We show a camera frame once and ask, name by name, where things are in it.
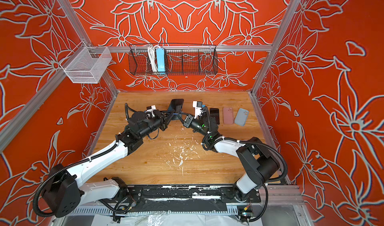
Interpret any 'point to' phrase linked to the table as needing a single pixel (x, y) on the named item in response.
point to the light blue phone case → (241, 117)
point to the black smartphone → (175, 116)
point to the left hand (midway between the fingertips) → (175, 109)
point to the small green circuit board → (245, 211)
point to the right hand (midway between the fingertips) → (173, 115)
